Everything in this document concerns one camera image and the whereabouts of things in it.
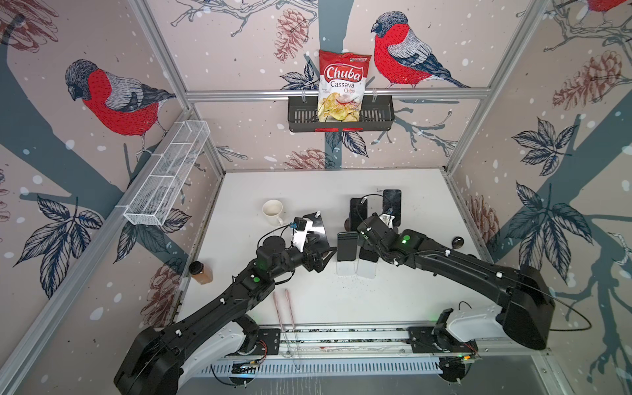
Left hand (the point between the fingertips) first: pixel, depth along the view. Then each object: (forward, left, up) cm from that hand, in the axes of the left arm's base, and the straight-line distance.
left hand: (327, 245), depth 72 cm
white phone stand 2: (+1, -15, -20) cm, 25 cm away
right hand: (+6, -14, -9) cm, 18 cm away
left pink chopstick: (-16, +15, -24) cm, 32 cm away
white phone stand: (+1, -7, -20) cm, 21 cm away
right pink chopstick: (-17, +11, -20) cm, 29 cm away
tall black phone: (+23, -26, -10) cm, 36 cm away
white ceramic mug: (+27, +22, -19) cm, 40 cm away
